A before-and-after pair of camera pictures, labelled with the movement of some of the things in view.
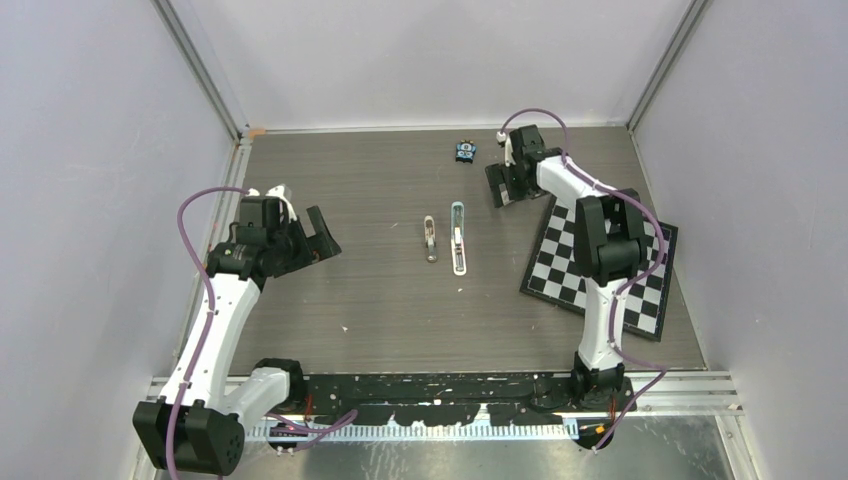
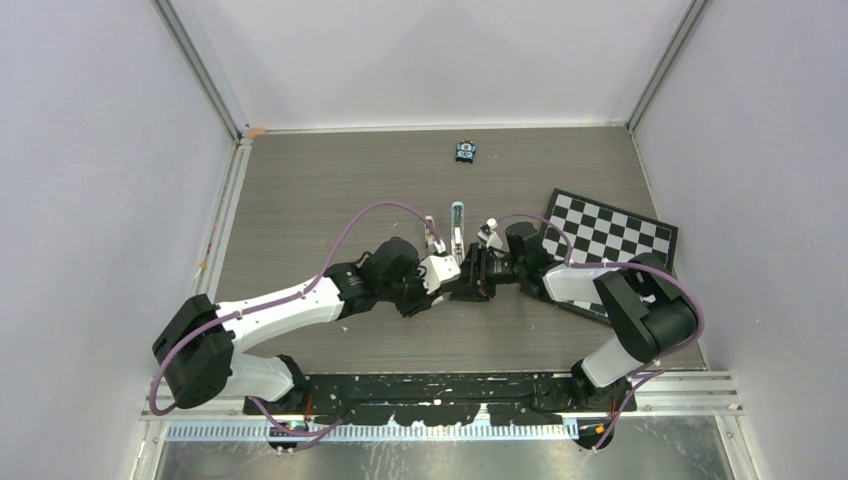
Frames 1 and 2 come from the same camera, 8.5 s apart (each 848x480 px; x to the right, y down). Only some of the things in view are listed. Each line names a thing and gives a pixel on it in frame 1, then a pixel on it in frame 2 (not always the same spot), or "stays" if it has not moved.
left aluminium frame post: x=201 y=73 stays
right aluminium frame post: x=693 y=18 stays
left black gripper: x=322 y=244 -> x=423 y=300
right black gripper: x=499 y=174 -> x=474 y=282
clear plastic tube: x=457 y=233 stays
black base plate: x=454 y=398 stays
